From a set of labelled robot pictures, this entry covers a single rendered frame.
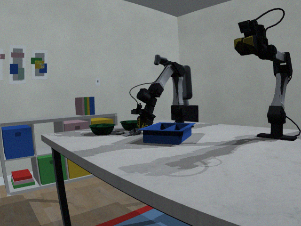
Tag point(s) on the green bowl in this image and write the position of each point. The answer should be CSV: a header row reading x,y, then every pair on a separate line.
x,y
129,125
102,129

